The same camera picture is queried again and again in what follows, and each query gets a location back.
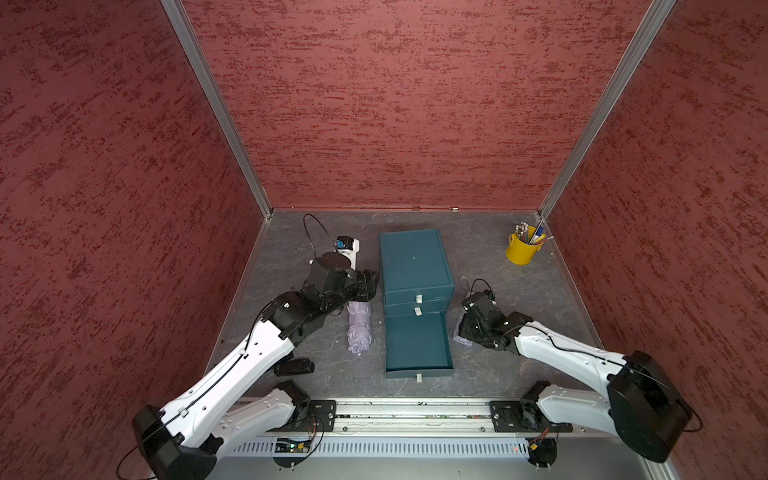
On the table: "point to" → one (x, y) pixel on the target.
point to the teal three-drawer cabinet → (418, 285)
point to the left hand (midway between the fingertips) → (369, 281)
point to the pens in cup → (531, 234)
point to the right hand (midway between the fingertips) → (464, 334)
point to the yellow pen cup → (519, 252)
